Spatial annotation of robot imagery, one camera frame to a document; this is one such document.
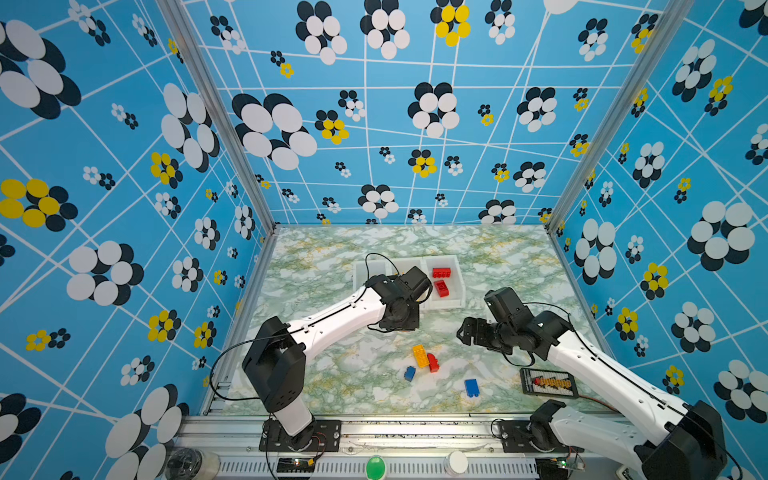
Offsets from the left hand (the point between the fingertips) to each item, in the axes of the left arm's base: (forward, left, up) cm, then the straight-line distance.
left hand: (413, 324), depth 82 cm
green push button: (-32, +9, -2) cm, 33 cm away
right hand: (-3, -15, 0) cm, 16 cm away
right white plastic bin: (+15, -16, -10) cm, 24 cm away
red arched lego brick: (+17, -11, -8) cm, 22 cm away
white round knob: (-31, -8, -3) cm, 32 cm away
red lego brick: (+23, -11, -8) cm, 27 cm away
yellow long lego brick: (-5, -3, -10) cm, 12 cm away
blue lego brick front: (-14, -16, -10) cm, 24 cm away
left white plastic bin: (+25, +12, -7) cm, 28 cm away
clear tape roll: (-32, +48, -1) cm, 57 cm away
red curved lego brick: (-7, -6, -10) cm, 14 cm away
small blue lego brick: (-10, +1, -10) cm, 14 cm away
